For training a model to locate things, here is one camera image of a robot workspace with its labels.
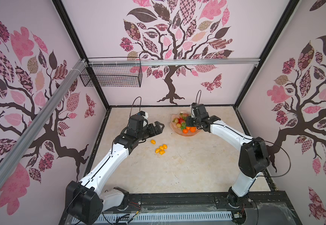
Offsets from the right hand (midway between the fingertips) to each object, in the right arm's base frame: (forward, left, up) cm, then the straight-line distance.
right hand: (187, 118), depth 91 cm
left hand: (-13, +19, +6) cm, 24 cm away
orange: (+2, -2, -13) cm, 13 cm away
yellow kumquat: (-8, +24, -15) cm, 30 cm away
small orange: (0, 0, -15) cm, 15 cm away
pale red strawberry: (+8, +7, -11) cm, 15 cm away
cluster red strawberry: (+4, +5, -12) cm, 14 cm away
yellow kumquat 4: (-15, +21, -15) cm, 29 cm away
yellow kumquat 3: (-12, +16, -15) cm, 25 cm away
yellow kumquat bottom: (-16, +18, -15) cm, 28 cm away
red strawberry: (+6, +3, -10) cm, 12 cm away
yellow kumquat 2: (-13, +18, -16) cm, 27 cm away
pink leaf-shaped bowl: (0, +5, -14) cm, 15 cm away
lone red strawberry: (+13, 0, -11) cm, 17 cm away
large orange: (0, -5, -12) cm, 13 cm away
